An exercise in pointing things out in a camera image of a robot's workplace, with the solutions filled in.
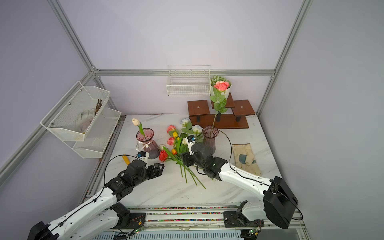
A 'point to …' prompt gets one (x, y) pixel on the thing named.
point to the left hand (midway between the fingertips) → (158, 168)
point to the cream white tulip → (135, 122)
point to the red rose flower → (163, 155)
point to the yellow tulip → (175, 134)
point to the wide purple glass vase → (149, 146)
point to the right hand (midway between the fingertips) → (186, 154)
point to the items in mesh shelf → (85, 118)
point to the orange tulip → (174, 152)
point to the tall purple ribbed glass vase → (209, 133)
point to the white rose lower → (197, 129)
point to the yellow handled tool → (126, 159)
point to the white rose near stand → (184, 121)
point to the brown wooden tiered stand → (234, 117)
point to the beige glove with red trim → (245, 159)
